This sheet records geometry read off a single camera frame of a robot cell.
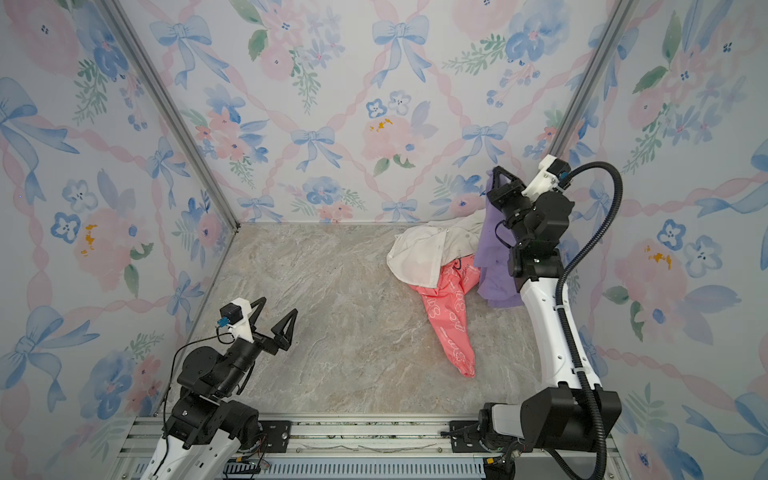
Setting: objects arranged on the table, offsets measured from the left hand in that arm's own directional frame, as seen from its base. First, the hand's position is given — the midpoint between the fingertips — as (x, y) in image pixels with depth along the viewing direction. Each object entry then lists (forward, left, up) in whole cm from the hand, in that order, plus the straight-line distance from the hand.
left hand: (278, 304), depth 68 cm
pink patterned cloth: (+12, -43, -22) cm, 50 cm away
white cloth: (+28, -35, -15) cm, 48 cm away
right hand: (+22, -47, +22) cm, 57 cm away
